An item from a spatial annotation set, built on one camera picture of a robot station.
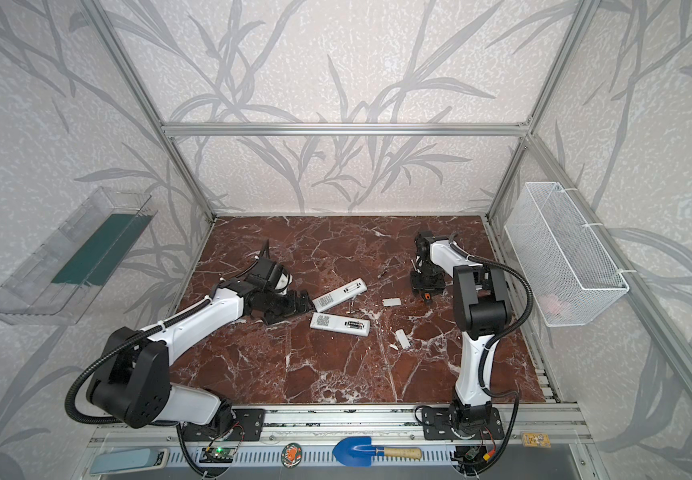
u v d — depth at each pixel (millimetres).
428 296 940
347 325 893
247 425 734
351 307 959
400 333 892
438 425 732
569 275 605
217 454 707
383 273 1031
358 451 705
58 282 632
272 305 728
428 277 884
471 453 749
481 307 543
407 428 746
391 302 964
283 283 765
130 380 423
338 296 966
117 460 654
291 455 693
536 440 707
